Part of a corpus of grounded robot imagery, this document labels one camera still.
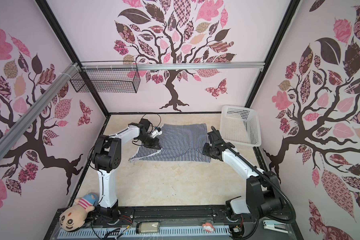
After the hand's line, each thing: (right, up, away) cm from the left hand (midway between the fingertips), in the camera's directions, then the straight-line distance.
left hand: (159, 148), depth 96 cm
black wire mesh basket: (-30, +47, -2) cm, 56 cm away
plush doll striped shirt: (-35, -28, -29) cm, 53 cm away
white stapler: (+59, -33, -27) cm, 72 cm away
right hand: (+30, +1, -7) cm, 31 cm away
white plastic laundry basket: (+59, +15, +15) cm, 63 cm away
